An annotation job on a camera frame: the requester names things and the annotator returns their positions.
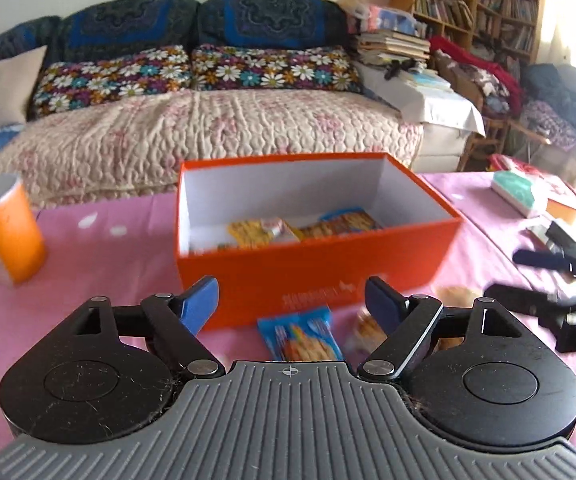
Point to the orange cardboard box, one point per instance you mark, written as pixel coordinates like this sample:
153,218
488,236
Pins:
416,226

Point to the blue patterned sofa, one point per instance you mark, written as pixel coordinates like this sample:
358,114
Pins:
119,27

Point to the yellow snack packet in box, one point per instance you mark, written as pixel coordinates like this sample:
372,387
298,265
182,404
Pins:
254,233

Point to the beige quilted sofa cover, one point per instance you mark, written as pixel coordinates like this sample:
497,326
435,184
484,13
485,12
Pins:
136,147

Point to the floral cushion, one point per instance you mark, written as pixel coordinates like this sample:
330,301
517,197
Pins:
231,68
66,86

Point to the stack of books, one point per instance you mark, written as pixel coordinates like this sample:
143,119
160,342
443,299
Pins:
385,35

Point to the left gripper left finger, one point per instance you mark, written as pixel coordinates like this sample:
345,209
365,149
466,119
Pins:
175,322

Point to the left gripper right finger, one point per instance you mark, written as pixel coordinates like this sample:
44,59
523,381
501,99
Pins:
408,323

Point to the floral cushion right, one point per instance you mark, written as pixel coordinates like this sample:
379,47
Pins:
231,68

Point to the orange cylindrical can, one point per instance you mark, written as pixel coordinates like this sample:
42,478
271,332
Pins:
23,249

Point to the red and white book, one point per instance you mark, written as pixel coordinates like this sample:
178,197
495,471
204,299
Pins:
561,196

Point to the wooden bookshelf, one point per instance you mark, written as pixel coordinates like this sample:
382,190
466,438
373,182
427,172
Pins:
487,28

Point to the teal tissue pack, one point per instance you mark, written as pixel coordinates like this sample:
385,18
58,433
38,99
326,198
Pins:
526,195

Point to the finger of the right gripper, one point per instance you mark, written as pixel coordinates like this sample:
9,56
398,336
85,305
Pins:
541,260
521,300

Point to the white paper sheet pile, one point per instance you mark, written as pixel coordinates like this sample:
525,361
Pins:
421,105

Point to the floral cushion left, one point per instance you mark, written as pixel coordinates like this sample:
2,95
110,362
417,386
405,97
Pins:
66,86

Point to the blue cookie packet in box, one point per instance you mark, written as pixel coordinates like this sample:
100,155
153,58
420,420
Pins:
338,223

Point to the beige pillow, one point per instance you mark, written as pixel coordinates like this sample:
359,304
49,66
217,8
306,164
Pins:
18,76

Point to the dark clothes pile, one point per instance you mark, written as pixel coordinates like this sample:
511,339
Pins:
553,85

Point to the blue cookie snack packet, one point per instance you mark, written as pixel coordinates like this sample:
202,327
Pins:
301,336

